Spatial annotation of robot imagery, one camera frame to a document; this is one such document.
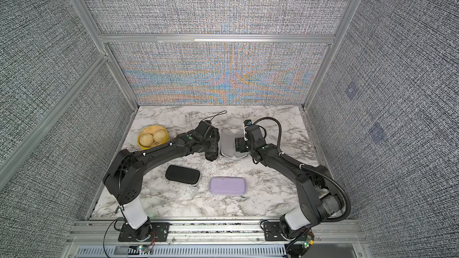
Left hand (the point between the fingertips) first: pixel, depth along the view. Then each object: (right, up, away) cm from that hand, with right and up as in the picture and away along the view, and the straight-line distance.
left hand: (218, 143), depth 90 cm
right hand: (+12, +4, -1) cm, 13 cm away
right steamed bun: (-32, +3, +7) cm, 33 cm away
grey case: (+5, -19, -8) cm, 21 cm away
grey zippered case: (-17, -15, -3) cm, 23 cm away
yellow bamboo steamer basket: (-39, +7, +13) cm, 42 cm away
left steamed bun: (-39, +1, +6) cm, 40 cm away
